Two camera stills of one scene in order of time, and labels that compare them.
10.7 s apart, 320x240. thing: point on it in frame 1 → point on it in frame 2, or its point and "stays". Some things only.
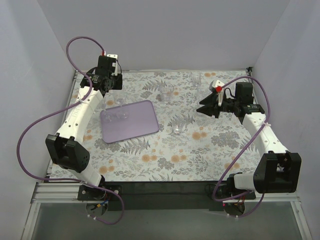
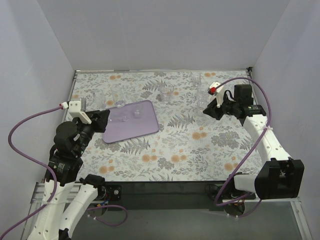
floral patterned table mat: (189, 147) stays
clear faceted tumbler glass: (166, 90) stays
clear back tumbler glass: (196, 78) stays
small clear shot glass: (177, 123) → (137, 111)
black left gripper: (116, 81) → (94, 122)
